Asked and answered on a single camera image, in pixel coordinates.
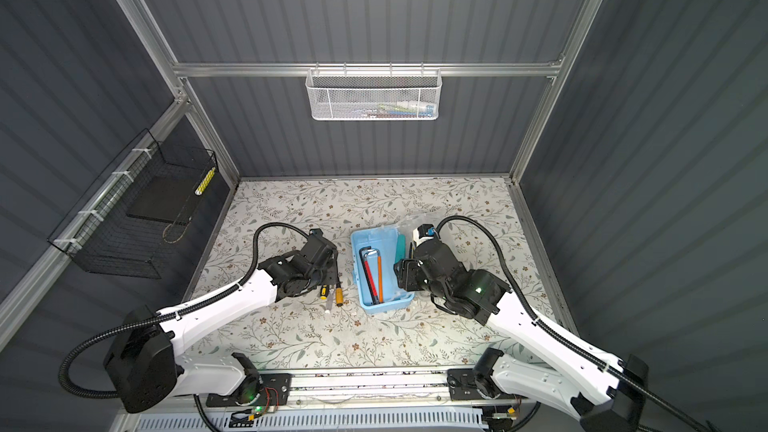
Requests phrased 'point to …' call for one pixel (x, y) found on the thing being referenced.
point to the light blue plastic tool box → (383, 238)
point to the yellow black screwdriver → (324, 291)
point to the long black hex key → (362, 250)
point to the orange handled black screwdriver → (338, 291)
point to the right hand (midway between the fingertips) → (405, 269)
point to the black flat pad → (166, 198)
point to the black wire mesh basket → (130, 223)
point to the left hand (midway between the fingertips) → (333, 268)
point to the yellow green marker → (201, 188)
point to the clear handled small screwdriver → (329, 305)
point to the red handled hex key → (367, 271)
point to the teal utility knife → (401, 247)
